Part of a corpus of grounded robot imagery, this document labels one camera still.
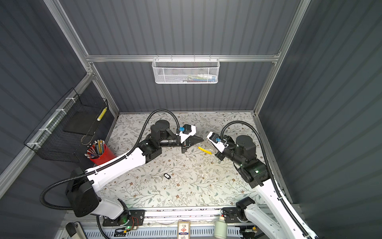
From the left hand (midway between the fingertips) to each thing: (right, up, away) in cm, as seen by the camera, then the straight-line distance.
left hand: (203, 137), depth 67 cm
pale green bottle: (+8, -40, -2) cm, 41 cm away
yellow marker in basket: (-56, +9, +13) cm, 58 cm away
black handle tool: (-60, -41, 0) cm, 73 cm away
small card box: (-9, -44, +3) cm, 45 cm away
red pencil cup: (-60, -11, +19) cm, 64 cm away
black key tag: (-20, -24, +21) cm, 38 cm away
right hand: (+5, -1, +1) cm, 6 cm away
